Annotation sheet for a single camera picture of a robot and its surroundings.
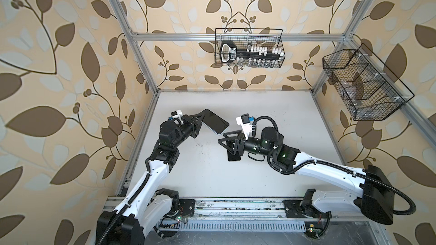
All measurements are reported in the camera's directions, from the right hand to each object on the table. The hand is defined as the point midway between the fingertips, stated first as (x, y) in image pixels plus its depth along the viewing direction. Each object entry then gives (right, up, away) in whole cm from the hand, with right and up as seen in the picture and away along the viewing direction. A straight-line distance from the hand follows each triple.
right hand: (221, 140), depth 65 cm
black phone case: (+6, -14, +23) cm, 28 cm away
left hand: (-7, +10, +6) cm, 14 cm away
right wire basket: (+64, +20, +8) cm, 68 cm away
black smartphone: (-3, +6, +6) cm, 9 cm away
